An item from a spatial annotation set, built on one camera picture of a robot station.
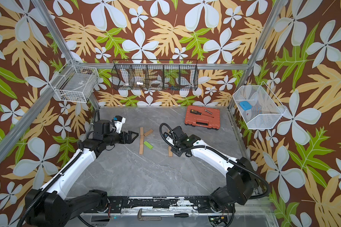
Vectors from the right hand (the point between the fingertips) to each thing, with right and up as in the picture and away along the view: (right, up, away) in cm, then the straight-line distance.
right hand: (175, 145), depth 86 cm
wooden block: (-3, -7, +7) cm, 10 cm away
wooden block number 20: (-25, +8, +19) cm, 32 cm away
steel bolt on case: (+26, +22, +23) cm, 42 cm away
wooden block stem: (-23, -4, +9) cm, 26 cm away
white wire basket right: (+50, +23, -2) cm, 55 cm away
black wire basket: (-14, +47, +11) cm, 51 cm away
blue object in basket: (+44, +24, 0) cm, 50 cm away
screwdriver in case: (+17, +21, +22) cm, 35 cm away
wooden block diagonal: (-21, +6, +18) cm, 28 cm away
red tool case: (+22, +19, +22) cm, 36 cm away
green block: (-19, -2, +11) cm, 22 cm away
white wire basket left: (-59, +37, -1) cm, 70 cm away
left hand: (-25, +8, -6) cm, 27 cm away
